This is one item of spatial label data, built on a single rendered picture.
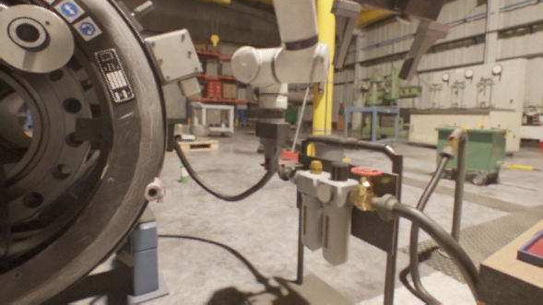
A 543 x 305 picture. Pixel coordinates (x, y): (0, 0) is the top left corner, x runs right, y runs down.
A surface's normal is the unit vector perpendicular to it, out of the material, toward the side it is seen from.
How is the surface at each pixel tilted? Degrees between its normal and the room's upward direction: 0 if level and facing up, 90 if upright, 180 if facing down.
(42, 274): 90
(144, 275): 90
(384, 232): 90
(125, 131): 90
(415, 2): 135
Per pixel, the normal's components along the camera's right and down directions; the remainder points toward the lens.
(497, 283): -0.85, 0.02
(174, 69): 0.53, 0.07
